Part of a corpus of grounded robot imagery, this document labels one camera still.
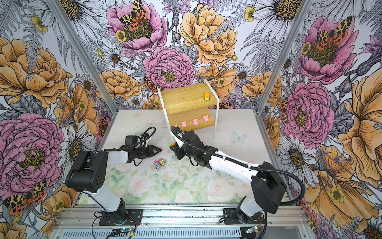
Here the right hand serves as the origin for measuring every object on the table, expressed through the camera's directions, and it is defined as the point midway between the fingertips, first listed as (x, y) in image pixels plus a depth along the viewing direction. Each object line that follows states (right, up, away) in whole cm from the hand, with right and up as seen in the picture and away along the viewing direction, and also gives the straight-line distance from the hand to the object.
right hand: (174, 150), depth 80 cm
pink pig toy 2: (+11, +15, +11) cm, 22 cm away
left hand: (-11, -5, +14) cm, 19 cm away
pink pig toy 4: (0, +13, +10) cm, 16 cm away
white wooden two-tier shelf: (+8, +22, -1) cm, 24 cm away
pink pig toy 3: (+4, +14, +11) cm, 18 cm away
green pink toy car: (-8, -9, +11) cm, 16 cm away
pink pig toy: (+18, +17, +14) cm, 28 cm away
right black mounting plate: (+28, -32, -5) cm, 43 cm away
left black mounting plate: (-22, -31, -7) cm, 39 cm away
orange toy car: (0, +3, -1) cm, 3 cm away
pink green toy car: (-11, -10, +9) cm, 18 cm away
